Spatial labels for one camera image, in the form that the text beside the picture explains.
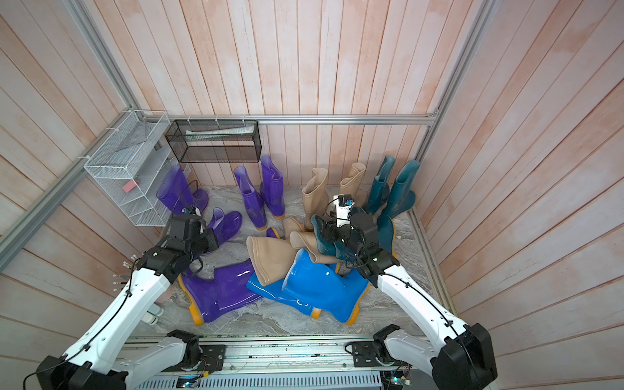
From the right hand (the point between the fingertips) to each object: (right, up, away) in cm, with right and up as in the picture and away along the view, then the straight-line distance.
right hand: (322, 213), depth 77 cm
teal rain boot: (+23, +9, +14) cm, 28 cm away
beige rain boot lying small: (-5, -9, +3) cm, 11 cm away
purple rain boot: (-54, +7, +12) cm, 56 cm away
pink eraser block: (-67, +9, +6) cm, 68 cm away
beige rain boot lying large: (-18, -15, +3) cm, 23 cm away
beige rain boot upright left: (-2, +6, +9) cm, 11 cm away
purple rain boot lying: (-35, -27, +6) cm, 44 cm away
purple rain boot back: (-19, +9, +16) cm, 26 cm away
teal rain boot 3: (+6, -12, +3) cm, 14 cm away
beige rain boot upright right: (+11, +10, +11) cm, 19 cm away
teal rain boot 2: (+32, +7, +16) cm, 37 cm away
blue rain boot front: (0, -24, +1) cm, 24 cm away
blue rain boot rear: (-16, -26, +3) cm, 31 cm away
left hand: (-37, -8, +2) cm, 38 cm away
